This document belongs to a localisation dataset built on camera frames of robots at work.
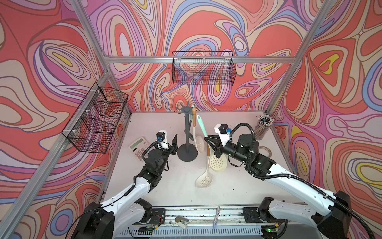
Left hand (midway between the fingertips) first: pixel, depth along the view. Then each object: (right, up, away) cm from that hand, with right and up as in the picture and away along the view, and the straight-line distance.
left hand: (173, 135), depth 77 cm
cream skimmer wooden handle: (+18, -26, +7) cm, 32 cm away
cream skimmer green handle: (+22, -14, -5) cm, 27 cm away
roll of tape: (+59, -10, +20) cm, 63 cm away
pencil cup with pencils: (+55, +7, +14) cm, 57 cm away
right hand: (+17, -2, -9) cm, 19 cm away
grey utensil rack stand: (+7, -12, +19) cm, 24 cm away
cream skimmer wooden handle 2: (+14, -4, +5) cm, 15 cm away
